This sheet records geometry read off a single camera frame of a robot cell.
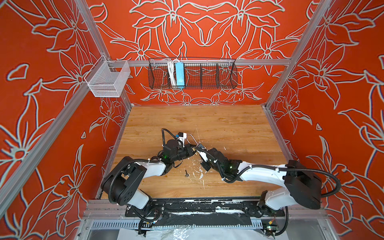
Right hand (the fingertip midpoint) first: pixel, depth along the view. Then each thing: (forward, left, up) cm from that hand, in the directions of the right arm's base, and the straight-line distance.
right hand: (198, 154), depth 83 cm
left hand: (+2, -1, +3) cm, 4 cm away
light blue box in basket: (+40, +10, +24) cm, 48 cm away
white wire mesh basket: (+36, +56, +24) cm, 71 cm away
